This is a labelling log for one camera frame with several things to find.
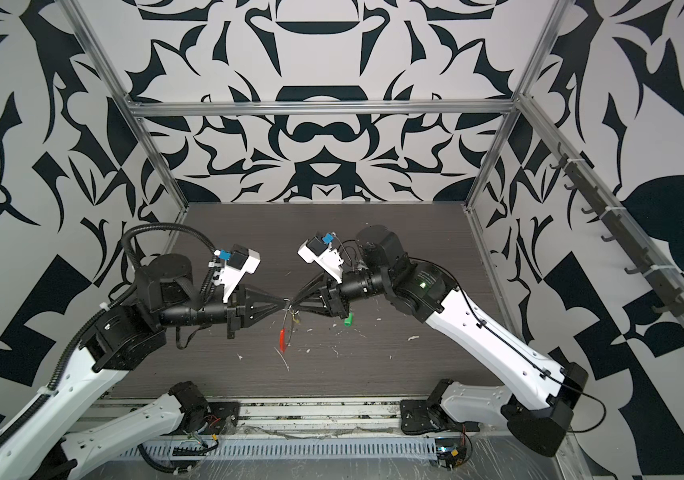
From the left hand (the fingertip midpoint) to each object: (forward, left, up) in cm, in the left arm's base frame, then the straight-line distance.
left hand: (285, 298), depth 55 cm
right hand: (0, -2, -1) cm, 3 cm away
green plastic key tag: (+11, -13, -38) cm, 41 cm away
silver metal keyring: (-2, -2, -3) cm, 4 cm away
